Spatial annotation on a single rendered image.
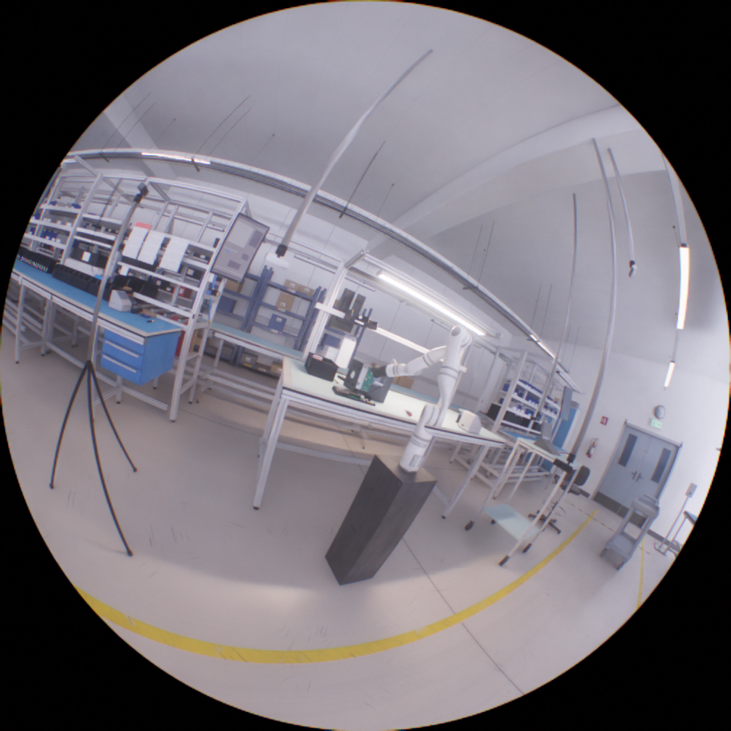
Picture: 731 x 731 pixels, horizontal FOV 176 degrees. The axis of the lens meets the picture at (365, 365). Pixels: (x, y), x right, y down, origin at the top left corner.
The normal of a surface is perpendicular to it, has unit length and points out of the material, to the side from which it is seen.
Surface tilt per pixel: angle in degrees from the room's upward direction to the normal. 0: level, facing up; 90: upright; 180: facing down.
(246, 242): 101
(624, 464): 90
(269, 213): 90
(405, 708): 0
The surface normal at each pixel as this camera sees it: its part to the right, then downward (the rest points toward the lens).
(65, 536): 0.36, -0.93
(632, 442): -0.87, -0.31
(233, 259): 0.58, 0.48
